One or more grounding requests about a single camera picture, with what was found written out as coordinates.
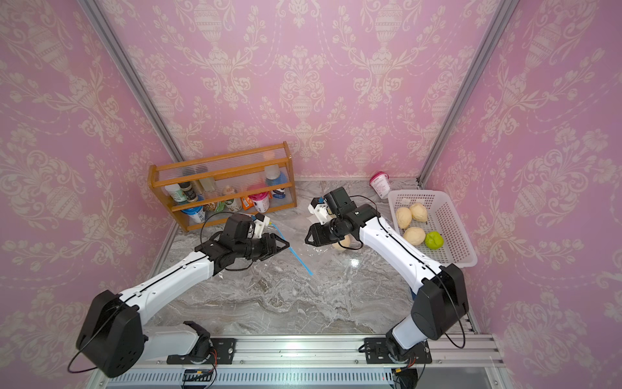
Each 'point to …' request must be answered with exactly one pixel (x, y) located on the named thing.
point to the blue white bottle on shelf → (274, 177)
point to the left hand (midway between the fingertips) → (287, 248)
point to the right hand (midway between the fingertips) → (311, 239)
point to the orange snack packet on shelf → (247, 203)
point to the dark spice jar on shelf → (186, 186)
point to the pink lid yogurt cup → (379, 181)
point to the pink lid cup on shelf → (261, 201)
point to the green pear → (434, 240)
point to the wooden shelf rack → (205, 190)
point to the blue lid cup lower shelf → (196, 214)
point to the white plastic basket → (457, 250)
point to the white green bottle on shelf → (176, 193)
